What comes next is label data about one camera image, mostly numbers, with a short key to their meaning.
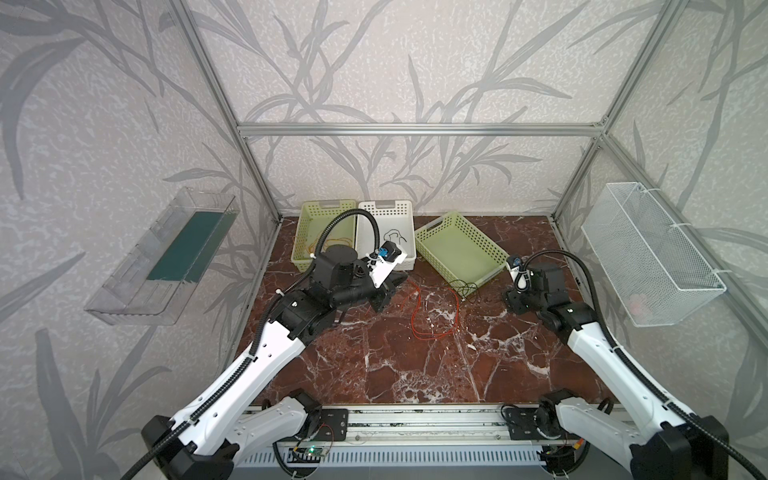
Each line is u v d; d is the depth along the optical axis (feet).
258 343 1.44
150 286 2.08
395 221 3.91
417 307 3.15
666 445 1.23
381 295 1.89
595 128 3.08
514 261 2.35
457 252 3.58
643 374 1.46
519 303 2.42
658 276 1.96
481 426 2.47
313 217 3.93
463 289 3.13
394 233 3.73
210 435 1.23
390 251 1.78
